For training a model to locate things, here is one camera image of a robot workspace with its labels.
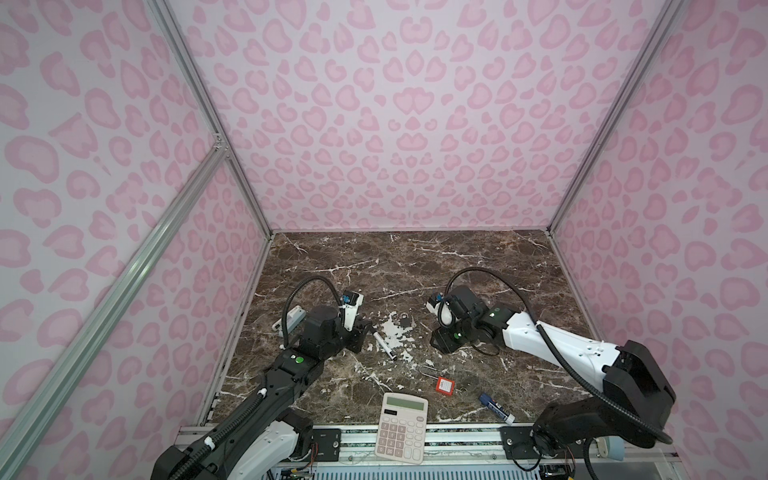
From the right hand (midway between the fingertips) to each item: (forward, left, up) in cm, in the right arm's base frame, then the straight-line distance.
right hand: (439, 337), depth 82 cm
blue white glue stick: (-16, -14, -7) cm, 22 cm away
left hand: (+3, +19, +6) cm, 20 cm away
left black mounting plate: (-25, +28, -8) cm, 38 cm away
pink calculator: (-22, +10, -7) cm, 25 cm away
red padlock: (-11, -1, -7) cm, 13 cm away
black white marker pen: (+1, +15, -8) cm, 17 cm away
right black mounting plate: (-23, -19, -9) cm, 31 cm away
